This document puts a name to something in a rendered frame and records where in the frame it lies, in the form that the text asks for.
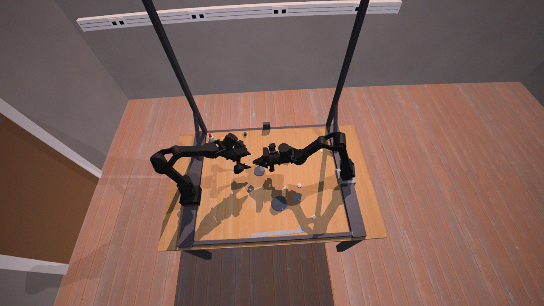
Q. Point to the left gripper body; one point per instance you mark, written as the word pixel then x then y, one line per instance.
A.
pixel 270 159

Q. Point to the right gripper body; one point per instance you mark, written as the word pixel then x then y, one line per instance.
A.
pixel 239 167

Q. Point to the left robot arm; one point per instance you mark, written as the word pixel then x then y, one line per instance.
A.
pixel 291 155

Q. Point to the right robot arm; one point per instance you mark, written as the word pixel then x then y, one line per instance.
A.
pixel 208 150

